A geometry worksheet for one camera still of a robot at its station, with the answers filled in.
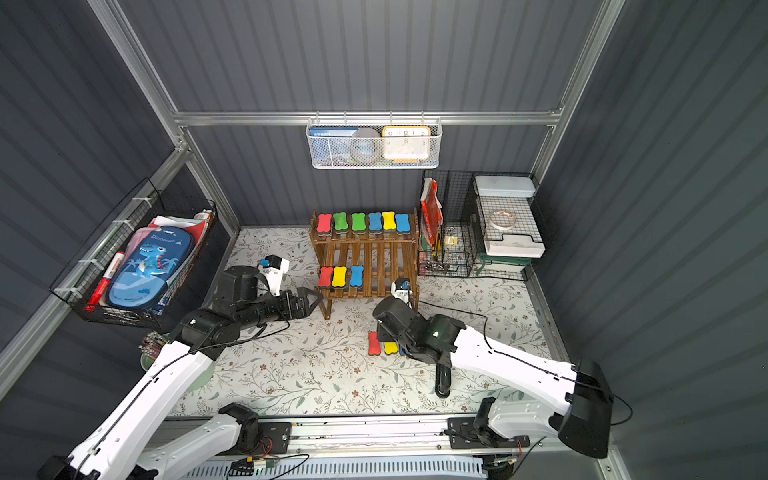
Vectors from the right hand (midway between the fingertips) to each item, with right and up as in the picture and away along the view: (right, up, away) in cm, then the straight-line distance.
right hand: (387, 317), depth 75 cm
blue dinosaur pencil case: (-52, +15, -9) cm, 55 cm away
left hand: (-19, +5, -4) cm, 20 cm away
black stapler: (+15, -18, +3) cm, 23 cm away
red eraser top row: (-18, +25, +7) cm, 32 cm away
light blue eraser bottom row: (-9, +10, +11) cm, 17 cm away
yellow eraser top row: (0, +26, +8) cm, 27 cm away
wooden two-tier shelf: (-1, +15, +18) cm, 23 cm away
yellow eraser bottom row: (-14, +10, +10) cm, 20 cm away
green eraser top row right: (-8, +25, +8) cm, 28 cm away
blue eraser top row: (+4, +25, +7) cm, 26 cm away
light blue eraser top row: (-4, +25, +8) cm, 27 cm away
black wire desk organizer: (+28, +18, +39) cm, 51 cm away
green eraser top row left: (-13, +25, +7) cm, 29 cm away
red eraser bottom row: (-18, +10, +11) cm, 24 cm away
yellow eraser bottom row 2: (+1, -12, +13) cm, 18 cm away
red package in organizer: (+17, +34, +40) cm, 55 cm away
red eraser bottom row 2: (-4, -11, +14) cm, 18 cm away
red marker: (-62, +10, -11) cm, 64 cm away
